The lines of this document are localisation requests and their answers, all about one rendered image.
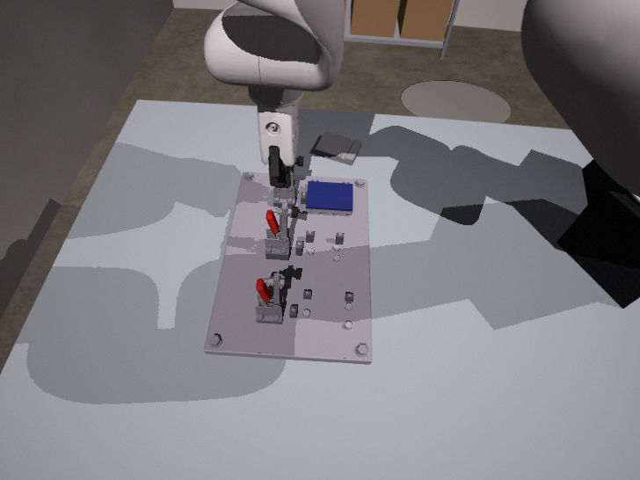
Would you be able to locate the black toggle clamp with red handle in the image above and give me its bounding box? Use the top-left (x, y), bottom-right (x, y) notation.
top-left (265, 203), bottom-right (298, 260)

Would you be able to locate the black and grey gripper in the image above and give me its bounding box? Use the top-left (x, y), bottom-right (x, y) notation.
top-left (249, 92), bottom-right (304, 187)

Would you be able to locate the blue rectangular block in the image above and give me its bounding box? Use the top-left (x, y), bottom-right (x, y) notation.
top-left (306, 181), bottom-right (353, 215)

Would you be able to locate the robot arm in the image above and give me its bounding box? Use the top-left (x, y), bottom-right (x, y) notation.
top-left (204, 0), bottom-right (640, 203)

